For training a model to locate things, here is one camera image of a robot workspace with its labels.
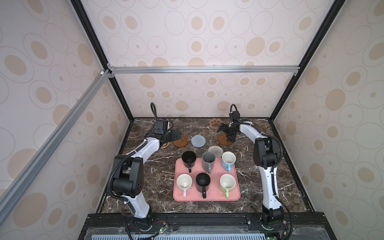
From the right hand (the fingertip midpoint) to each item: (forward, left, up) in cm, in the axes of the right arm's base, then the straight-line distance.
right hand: (221, 133), depth 107 cm
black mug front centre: (-35, +15, 0) cm, 38 cm away
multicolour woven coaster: (-13, +4, -2) cm, 14 cm away
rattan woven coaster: (-20, +36, +15) cm, 43 cm away
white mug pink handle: (-35, +26, -1) cm, 43 cm away
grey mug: (-23, +11, +1) cm, 25 cm away
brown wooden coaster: (-6, +29, -3) cm, 30 cm away
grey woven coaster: (-5, +17, -2) cm, 17 cm away
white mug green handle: (-35, +1, 0) cm, 35 cm away
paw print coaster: (+12, +3, -2) cm, 13 cm away
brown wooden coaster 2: (-3, -1, -3) cm, 4 cm away
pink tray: (-41, +8, -3) cm, 41 cm away
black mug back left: (-20, +23, 0) cm, 31 cm away
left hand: (-8, +29, +13) cm, 32 cm away
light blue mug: (-22, -1, +2) cm, 22 cm away
